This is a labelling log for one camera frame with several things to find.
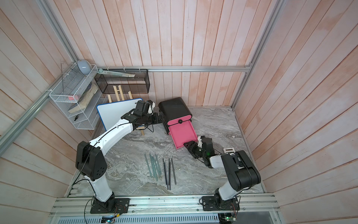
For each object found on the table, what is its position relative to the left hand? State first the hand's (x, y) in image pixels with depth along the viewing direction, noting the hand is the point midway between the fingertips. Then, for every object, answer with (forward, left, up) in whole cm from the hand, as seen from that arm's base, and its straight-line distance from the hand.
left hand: (161, 120), depth 87 cm
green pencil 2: (-22, +5, -19) cm, 30 cm away
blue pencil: (-27, -6, -19) cm, 34 cm away
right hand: (-10, -16, -15) cm, 24 cm away
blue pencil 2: (-26, -6, -19) cm, 33 cm away
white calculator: (-12, -46, -17) cm, 51 cm away
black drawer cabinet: (+14, -7, -5) cm, 16 cm away
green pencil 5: (-23, +2, -19) cm, 30 cm away
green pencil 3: (-24, +4, -18) cm, 30 cm away
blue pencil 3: (-28, -9, -19) cm, 35 cm away
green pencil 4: (-23, +4, -19) cm, 30 cm away
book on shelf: (+5, +44, +13) cm, 46 cm away
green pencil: (-21, +9, -19) cm, 30 cm away
